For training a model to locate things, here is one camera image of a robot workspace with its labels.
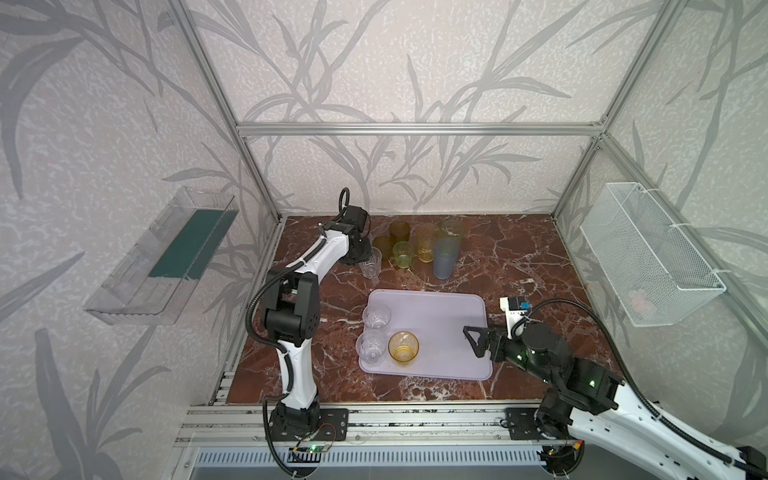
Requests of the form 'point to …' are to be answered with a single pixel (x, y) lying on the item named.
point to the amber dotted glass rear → (399, 231)
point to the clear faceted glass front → (371, 347)
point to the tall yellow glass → (424, 234)
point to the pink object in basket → (640, 301)
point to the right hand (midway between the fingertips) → (475, 319)
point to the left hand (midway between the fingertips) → (366, 246)
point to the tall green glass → (453, 225)
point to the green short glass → (404, 252)
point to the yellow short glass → (403, 347)
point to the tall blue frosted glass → (446, 252)
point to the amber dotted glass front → (384, 244)
